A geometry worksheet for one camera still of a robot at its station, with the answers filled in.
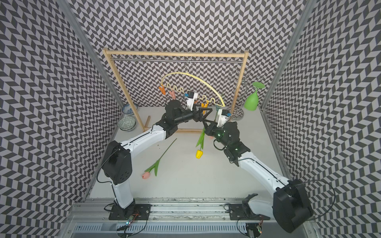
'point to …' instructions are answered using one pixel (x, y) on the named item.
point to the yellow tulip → (199, 153)
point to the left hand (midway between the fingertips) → (209, 109)
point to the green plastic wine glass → (251, 102)
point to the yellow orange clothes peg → (205, 105)
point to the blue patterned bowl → (127, 109)
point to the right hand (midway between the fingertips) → (202, 123)
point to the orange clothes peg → (161, 89)
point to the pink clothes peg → (172, 94)
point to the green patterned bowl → (127, 123)
